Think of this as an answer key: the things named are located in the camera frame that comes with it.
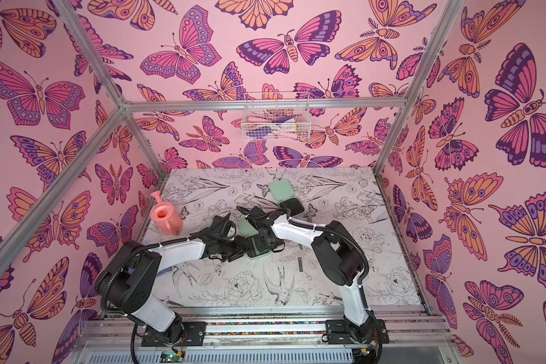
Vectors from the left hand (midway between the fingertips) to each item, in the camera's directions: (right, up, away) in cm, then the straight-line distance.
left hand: (251, 249), depth 91 cm
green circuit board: (-23, -29, -19) cm, 42 cm away
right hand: (+5, +2, +1) cm, 6 cm away
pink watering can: (-33, +13, -1) cm, 36 cm away
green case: (-2, +7, +4) cm, 8 cm away
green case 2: (+13, +24, +22) cm, 35 cm away
